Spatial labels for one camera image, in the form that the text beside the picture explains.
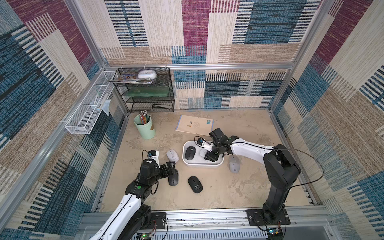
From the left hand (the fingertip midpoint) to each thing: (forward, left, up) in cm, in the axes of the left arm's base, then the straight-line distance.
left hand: (168, 163), depth 83 cm
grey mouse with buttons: (+2, -37, -6) cm, 38 cm away
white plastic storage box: (+6, -17, -9) cm, 20 cm away
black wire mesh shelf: (+52, +19, +11) cm, 56 cm away
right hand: (+10, -22, -5) cm, 25 cm away
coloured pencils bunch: (+28, +17, +7) cm, 34 cm away
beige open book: (+34, -15, -8) cm, 38 cm away
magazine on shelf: (+43, +23, +25) cm, 55 cm away
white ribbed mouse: (+8, -1, -7) cm, 11 cm away
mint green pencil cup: (+25, +17, -3) cm, 30 cm away
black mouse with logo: (+10, -11, -7) cm, 17 cm away
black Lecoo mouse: (-9, -14, -8) cm, 18 cm away
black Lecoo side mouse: (-6, -2, -8) cm, 10 cm away
